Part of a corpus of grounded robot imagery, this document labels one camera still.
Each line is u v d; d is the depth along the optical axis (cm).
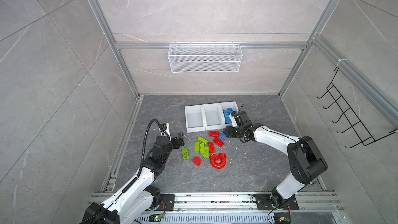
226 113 101
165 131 70
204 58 101
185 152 88
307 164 46
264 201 73
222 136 96
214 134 97
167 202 73
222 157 87
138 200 57
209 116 107
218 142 93
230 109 108
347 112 70
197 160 85
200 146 90
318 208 75
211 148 90
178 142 75
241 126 72
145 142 58
